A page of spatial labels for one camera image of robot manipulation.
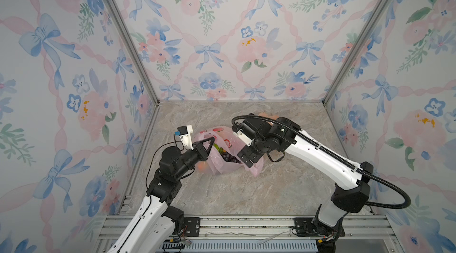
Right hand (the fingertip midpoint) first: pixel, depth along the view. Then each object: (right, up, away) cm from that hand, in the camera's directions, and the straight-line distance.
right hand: (250, 149), depth 71 cm
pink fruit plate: (+14, +15, +43) cm, 47 cm away
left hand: (-14, +4, -2) cm, 15 cm away
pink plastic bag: (-11, -4, +4) cm, 12 cm away
